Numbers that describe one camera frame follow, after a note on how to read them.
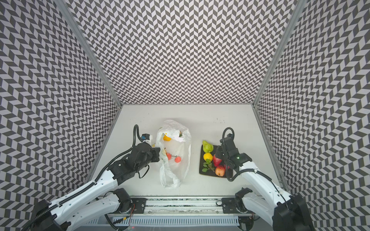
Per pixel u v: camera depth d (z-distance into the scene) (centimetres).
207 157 86
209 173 84
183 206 74
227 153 62
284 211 38
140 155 57
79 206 44
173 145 95
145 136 68
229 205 74
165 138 70
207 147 87
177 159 87
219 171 80
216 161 83
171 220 69
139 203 73
